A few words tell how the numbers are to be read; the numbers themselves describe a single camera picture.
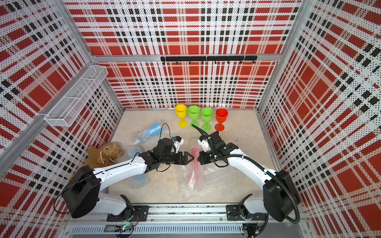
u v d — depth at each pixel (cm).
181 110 103
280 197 41
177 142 76
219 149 64
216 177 84
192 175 77
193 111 102
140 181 77
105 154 86
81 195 42
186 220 73
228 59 90
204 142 76
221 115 96
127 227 69
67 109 71
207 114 101
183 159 72
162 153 65
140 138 97
